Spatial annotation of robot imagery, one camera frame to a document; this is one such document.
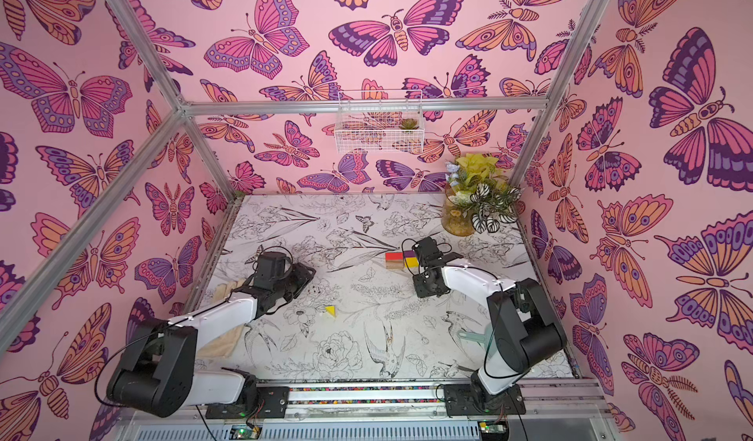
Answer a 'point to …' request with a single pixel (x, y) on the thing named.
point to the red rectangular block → (394, 256)
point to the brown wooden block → (394, 265)
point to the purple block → (409, 254)
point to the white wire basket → (378, 132)
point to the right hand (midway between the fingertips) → (428, 285)
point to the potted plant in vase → (477, 197)
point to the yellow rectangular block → (412, 262)
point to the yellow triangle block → (330, 310)
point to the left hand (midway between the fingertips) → (317, 271)
